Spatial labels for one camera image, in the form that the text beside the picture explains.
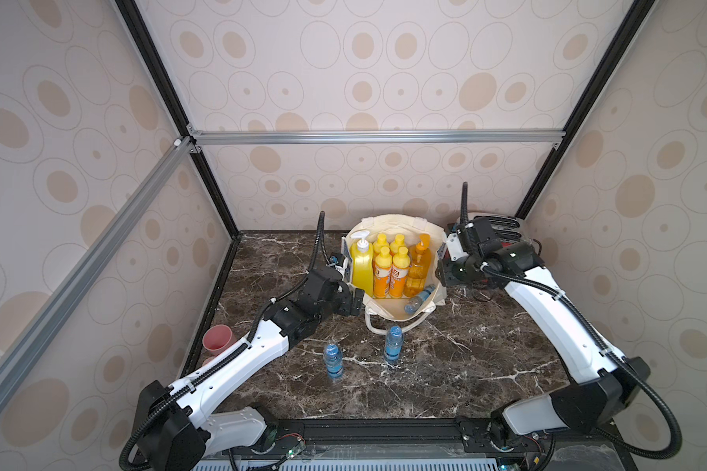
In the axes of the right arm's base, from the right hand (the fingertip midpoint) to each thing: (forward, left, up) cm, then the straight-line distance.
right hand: (454, 270), depth 78 cm
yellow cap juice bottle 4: (+11, +14, -2) cm, 18 cm away
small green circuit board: (-40, +39, -22) cm, 60 cm away
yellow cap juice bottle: (+5, +19, -9) cm, 21 cm away
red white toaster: (+25, -25, -9) cm, 37 cm away
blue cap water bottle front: (-1, +9, -14) cm, 17 cm away
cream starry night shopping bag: (+14, +11, +2) cm, 18 cm away
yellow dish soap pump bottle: (+5, +25, -4) cm, 26 cm away
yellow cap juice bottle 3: (+12, +19, -2) cm, 23 cm away
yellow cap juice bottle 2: (+5, +13, -5) cm, 15 cm away
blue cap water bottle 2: (-17, +16, -11) cm, 25 cm away
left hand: (-6, +26, -1) cm, 26 cm away
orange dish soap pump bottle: (+7, +8, -7) cm, 13 cm away
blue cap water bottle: (-21, +31, -11) cm, 39 cm away
